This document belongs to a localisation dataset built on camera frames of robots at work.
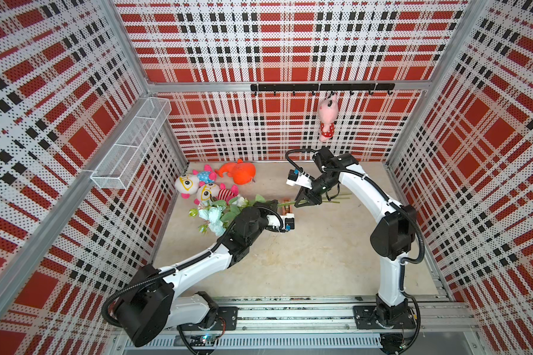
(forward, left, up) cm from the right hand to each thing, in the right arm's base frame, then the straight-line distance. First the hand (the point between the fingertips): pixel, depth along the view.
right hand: (303, 200), depth 82 cm
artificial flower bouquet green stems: (-11, +30, +8) cm, 33 cm away
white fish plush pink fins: (+12, +40, -11) cm, 43 cm away
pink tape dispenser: (+5, +6, -14) cm, 16 cm away
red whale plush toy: (+26, +27, -14) cm, 41 cm away
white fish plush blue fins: (+18, +53, -12) cm, 58 cm away
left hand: (0, +10, +2) cm, 11 cm away
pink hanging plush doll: (+34, -11, +16) cm, 40 cm away
